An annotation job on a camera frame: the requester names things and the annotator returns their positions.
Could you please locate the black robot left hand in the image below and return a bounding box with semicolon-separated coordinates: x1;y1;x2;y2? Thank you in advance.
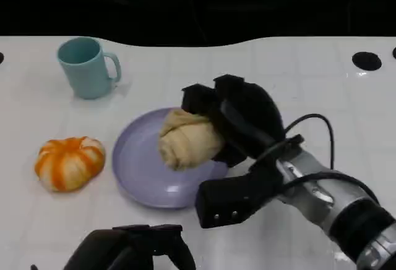
61;224;197;270

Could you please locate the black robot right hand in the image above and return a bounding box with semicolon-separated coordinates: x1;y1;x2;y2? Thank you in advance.
181;74;287;169

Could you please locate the beige towel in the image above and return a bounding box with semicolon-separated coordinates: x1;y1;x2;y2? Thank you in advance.
158;108;225;172

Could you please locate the lilac plate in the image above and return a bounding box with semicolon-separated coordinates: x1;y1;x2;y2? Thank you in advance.
111;107;230;209

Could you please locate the orange and white bread roll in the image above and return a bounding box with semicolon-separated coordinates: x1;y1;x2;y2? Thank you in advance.
33;136;106;193

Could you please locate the pale green mug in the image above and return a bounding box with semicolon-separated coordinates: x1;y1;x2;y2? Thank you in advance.
56;37;122;100

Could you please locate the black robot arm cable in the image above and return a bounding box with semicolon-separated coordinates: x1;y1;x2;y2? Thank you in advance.
280;170;382;204
256;113;335;173

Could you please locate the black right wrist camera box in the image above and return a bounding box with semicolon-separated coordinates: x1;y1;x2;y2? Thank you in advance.
194;166;287;229

